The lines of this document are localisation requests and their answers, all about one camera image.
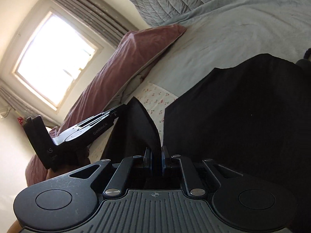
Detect pink velvet duvet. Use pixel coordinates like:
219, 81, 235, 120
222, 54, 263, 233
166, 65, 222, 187
25, 24, 188, 187

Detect window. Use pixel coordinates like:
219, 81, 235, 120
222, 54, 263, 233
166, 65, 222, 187
12, 11, 98, 110

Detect grey curtain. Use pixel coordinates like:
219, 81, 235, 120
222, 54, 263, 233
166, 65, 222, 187
52, 0, 138, 48

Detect grey fleece blanket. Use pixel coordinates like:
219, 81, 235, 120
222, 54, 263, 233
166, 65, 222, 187
145, 0, 310, 96

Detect left hand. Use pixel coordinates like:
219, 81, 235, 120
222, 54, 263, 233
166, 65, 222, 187
46, 148, 90, 180

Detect black pants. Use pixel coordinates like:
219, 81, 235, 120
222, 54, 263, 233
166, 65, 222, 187
100, 53, 311, 175

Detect cherry print bed sheet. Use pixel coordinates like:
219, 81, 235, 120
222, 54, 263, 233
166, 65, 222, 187
89, 82, 178, 163

